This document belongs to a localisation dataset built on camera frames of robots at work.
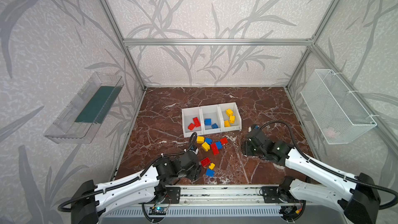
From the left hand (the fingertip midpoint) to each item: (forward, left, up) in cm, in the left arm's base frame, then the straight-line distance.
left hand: (198, 166), depth 78 cm
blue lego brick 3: (+16, -5, -4) cm, 17 cm away
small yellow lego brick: (+1, -7, -4) cm, 8 cm away
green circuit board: (-19, +18, -6) cm, 27 cm away
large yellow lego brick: (+35, -19, -3) cm, 40 cm away
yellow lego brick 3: (+12, -3, -3) cm, 13 cm away
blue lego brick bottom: (-2, -6, -5) cm, 8 cm away
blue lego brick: (+30, -4, -6) cm, 31 cm away
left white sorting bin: (+33, +9, -3) cm, 34 cm away
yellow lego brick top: (+16, 0, -3) cm, 16 cm away
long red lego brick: (+28, +3, -4) cm, 29 cm away
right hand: (+11, -24, +5) cm, 27 cm away
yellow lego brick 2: (+27, -16, -3) cm, 32 cm away
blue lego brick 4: (+12, -11, -4) cm, 17 cm away
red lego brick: (+26, +6, -6) cm, 27 cm away
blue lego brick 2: (+25, -9, -4) cm, 27 cm away
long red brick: (+10, -9, -4) cm, 14 cm away
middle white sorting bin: (+30, -7, -4) cm, 31 cm away
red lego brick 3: (+3, -3, -4) cm, 6 cm away
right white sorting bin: (+37, -14, -1) cm, 39 cm away
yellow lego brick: (+30, -20, -3) cm, 36 cm away
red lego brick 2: (+16, -14, -5) cm, 22 cm away
